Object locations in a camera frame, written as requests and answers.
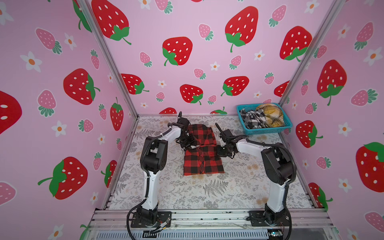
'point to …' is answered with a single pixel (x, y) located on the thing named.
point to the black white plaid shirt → (254, 119)
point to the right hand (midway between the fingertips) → (215, 153)
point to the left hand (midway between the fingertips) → (196, 145)
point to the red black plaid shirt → (204, 158)
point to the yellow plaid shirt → (274, 116)
